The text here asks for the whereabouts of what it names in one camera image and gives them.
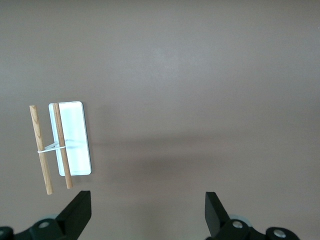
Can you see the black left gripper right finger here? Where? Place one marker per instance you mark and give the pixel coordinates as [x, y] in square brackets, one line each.
[215, 215]

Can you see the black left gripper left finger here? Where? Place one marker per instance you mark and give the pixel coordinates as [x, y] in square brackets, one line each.
[72, 215]

